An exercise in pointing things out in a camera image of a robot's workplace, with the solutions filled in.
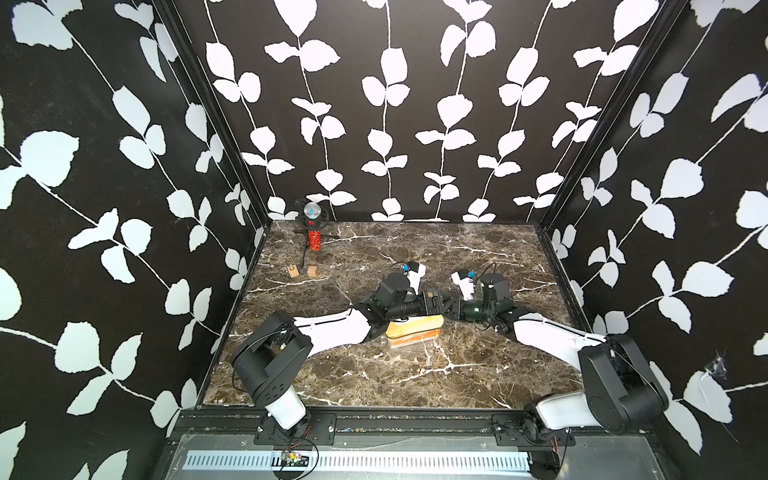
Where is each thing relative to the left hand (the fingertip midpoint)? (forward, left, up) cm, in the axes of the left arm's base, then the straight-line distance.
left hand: (449, 298), depth 79 cm
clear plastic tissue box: (-6, +9, -7) cm, 13 cm away
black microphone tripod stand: (+28, +43, +2) cm, 51 cm away
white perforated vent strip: (-34, +24, -17) cm, 45 cm away
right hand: (+1, +3, -7) cm, 8 cm away
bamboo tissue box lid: (-3, +9, -9) cm, 13 cm away
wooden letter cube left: (+22, +49, -16) cm, 57 cm away
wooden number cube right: (+22, +43, -16) cm, 51 cm away
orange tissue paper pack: (-8, +10, -8) cm, 15 cm away
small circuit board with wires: (-32, +41, -17) cm, 55 cm away
